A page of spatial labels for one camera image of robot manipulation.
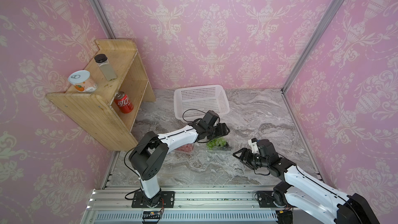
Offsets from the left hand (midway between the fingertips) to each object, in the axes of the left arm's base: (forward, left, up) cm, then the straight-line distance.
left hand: (226, 133), depth 86 cm
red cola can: (+6, +53, +20) cm, 57 cm away
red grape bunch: (-6, +22, -5) cm, 23 cm away
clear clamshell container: (-6, -1, -7) cm, 9 cm away
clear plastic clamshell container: (-9, +25, -5) cm, 27 cm away
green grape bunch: (-3, +5, -5) cm, 7 cm away
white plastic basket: (+30, +22, -10) cm, 38 cm away
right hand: (-12, -5, -4) cm, 13 cm away
